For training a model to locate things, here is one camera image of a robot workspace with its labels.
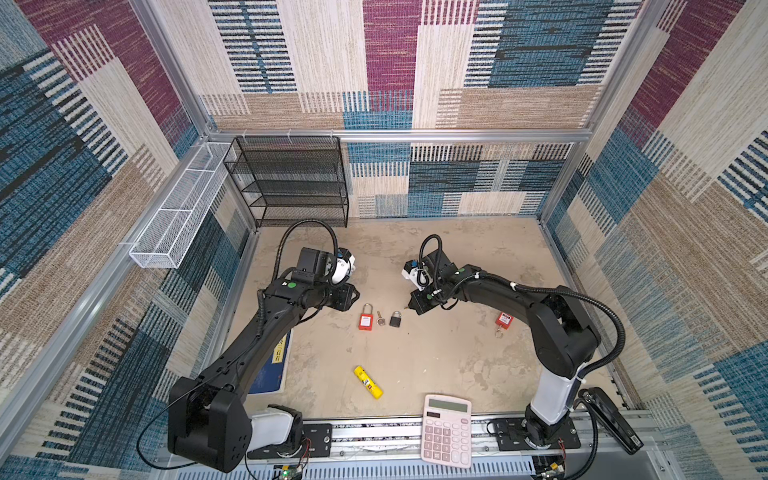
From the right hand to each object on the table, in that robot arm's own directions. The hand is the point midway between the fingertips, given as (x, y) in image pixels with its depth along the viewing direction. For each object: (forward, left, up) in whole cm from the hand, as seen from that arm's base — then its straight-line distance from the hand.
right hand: (413, 308), depth 90 cm
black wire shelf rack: (+46, +41, +13) cm, 63 cm away
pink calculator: (-31, -6, -4) cm, 32 cm away
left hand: (0, +17, +12) cm, 20 cm away
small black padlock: (-1, +5, -5) cm, 8 cm away
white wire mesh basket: (+5, +59, +29) cm, 65 cm away
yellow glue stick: (-20, +13, -4) cm, 24 cm away
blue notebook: (-17, +41, -5) cm, 44 cm away
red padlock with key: (-1, +14, -3) cm, 15 cm away
